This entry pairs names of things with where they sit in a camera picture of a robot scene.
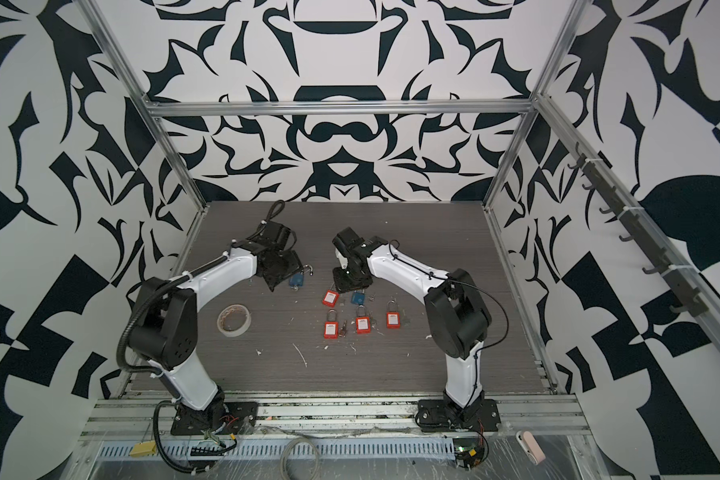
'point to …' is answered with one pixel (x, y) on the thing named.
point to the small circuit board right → (468, 452)
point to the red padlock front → (331, 326)
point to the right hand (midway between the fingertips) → (342, 285)
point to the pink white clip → (530, 447)
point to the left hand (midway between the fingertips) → (296, 264)
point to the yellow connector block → (143, 449)
